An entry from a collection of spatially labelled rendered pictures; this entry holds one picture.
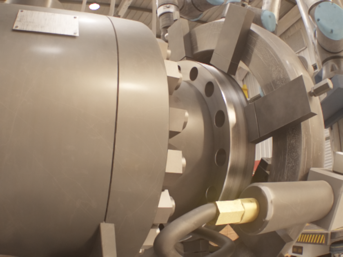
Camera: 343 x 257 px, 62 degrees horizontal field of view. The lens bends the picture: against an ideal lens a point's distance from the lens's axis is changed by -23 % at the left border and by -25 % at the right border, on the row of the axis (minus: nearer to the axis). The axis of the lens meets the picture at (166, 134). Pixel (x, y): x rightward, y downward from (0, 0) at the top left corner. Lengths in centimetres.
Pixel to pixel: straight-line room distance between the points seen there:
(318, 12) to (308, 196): 86
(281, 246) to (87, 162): 38
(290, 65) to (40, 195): 54
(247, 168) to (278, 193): 27
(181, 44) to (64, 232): 66
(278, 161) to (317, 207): 19
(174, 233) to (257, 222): 13
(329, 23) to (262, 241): 84
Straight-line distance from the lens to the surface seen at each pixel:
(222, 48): 83
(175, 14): 110
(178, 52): 100
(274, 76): 72
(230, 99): 72
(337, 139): 168
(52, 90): 47
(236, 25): 81
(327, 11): 125
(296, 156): 65
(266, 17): 128
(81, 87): 49
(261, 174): 87
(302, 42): 1247
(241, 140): 70
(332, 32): 122
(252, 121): 71
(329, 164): 1084
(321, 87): 60
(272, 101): 67
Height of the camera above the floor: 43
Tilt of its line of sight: 14 degrees up
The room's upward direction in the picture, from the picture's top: 1 degrees counter-clockwise
